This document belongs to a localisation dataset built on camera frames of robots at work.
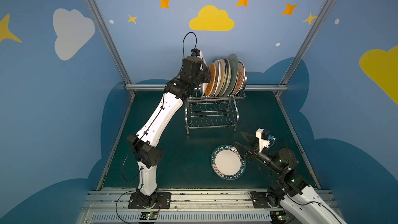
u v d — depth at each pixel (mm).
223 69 783
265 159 603
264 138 581
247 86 781
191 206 733
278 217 712
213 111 1044
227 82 745
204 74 648
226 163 871
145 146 454
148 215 704
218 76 703
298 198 522
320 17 813
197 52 618
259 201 738
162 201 738
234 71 752
